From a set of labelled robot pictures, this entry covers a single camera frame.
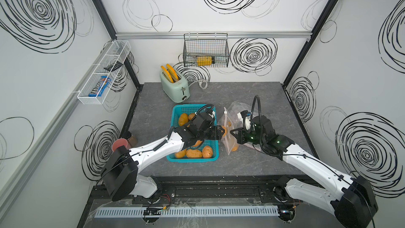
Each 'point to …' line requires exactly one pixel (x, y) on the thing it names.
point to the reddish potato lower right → (207, 152)
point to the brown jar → (133, 141)
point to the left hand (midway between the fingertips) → (220, 131)
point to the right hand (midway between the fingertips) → (232, 132)
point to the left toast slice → (166, 74)
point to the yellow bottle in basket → (205, 60)
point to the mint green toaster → (179, 91)
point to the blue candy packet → (97, 91)
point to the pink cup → (120, 142)
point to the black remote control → (117, 65)
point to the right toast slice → (173, 73)
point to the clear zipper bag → (227, 122)
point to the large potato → (235, 148)
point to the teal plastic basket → (177, 109)
